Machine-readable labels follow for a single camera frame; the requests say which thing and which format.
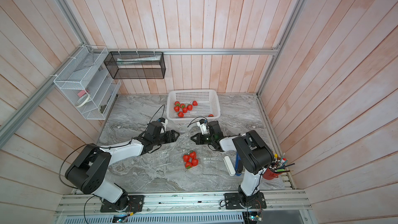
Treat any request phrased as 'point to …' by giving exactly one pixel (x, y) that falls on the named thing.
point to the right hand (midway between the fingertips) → (191, 137)
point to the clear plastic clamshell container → (190, 159)
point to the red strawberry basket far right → (211, 115)
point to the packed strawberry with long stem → (193, 154)
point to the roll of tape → (82, 100)
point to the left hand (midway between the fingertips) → (175, 137)
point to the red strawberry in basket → (189, 107)
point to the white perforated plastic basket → (208, 103)
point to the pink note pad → (81, 93)
